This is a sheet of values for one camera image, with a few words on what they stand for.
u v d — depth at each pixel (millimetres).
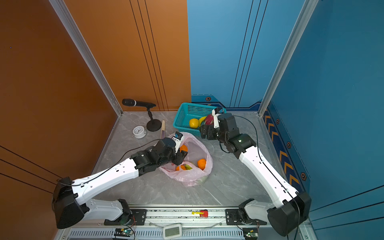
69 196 396
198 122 1081
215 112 654
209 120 1054
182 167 843
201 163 851
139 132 1029
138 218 731
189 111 1160
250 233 710
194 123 1054
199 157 955
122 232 706
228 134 533
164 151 573
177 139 656
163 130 1083
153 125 1104
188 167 835
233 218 725
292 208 370
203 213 739
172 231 684
